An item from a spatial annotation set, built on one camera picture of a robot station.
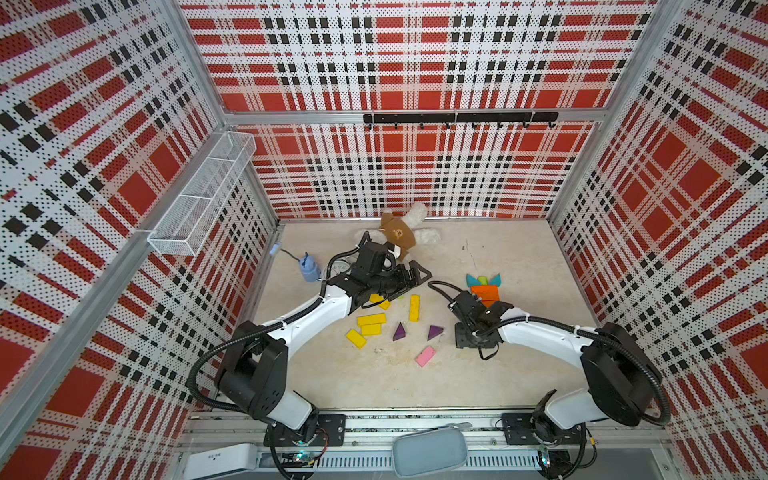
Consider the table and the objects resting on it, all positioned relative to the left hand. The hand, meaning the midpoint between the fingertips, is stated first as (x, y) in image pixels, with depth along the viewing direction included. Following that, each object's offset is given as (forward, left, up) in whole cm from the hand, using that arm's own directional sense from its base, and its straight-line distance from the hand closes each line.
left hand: (425, 280), depth 81 cm
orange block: (+7, -20, -18) cm, 28 cm away
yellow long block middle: (-3, +16, -18) cm, 25 cm away
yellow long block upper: (-11, +12, +10) cm, 20 cm away
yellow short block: (-7, +16, -18) cm, 25 cm away
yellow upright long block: (+1, +3, -18) cm, 18 cm away
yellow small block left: (-9, +21, -18) cm, 29 cm away
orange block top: (+9, -23, -18) cm, 31 cm away
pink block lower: (-14, 0, -18) cm, 23 cm away
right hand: (-10, -14, -16) cm, 24 cm away
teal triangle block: (+11, -17, -18) cm, 27 cm away
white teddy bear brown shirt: (+29, +6, -11) cm, 31 cm away
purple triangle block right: (-7, -3, -18) cm, 19 cm away
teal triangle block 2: (+11, -26, -17) cm, 33 cm away
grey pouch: (-38, 0, -15) cm, 40 cm away
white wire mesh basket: (+19, +74, +4) cm, 77 cm away
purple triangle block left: (-8, +7, -16) cm, 20 cm away
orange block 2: (+4, -23, -19) cm, 30 cm away
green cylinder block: (+11, -22, -18) cm, 30 cm away
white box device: (-40, +46, -10) cm, 61 cm away
